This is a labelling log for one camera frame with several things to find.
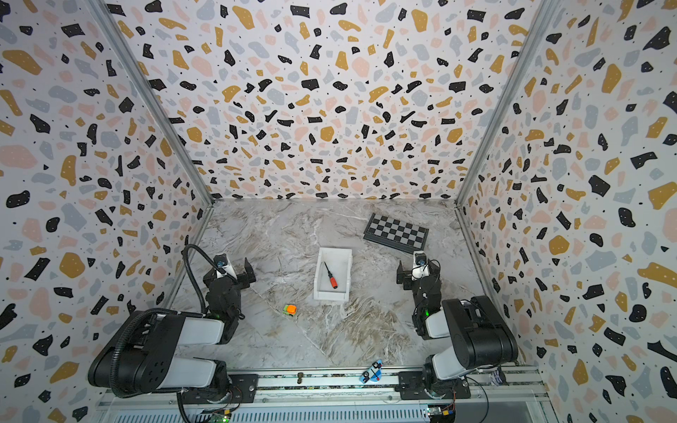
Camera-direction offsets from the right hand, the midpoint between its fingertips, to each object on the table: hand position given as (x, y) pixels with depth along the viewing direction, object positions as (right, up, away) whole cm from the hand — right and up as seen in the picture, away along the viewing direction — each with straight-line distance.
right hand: (422, 261), depth 90 cm
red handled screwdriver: (-31, -7, +5) cm, 33 cm away
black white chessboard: (-7, +9, +17) cm, 20 cm away
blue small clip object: (-18, -31, -14) cm, 38 cm away
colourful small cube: (-45, -15, -4) cm, 47 cm away
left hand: (-62, 0, -3) cm, 62 cm away
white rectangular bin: (-29, -2, +10) cm, 31 cm away
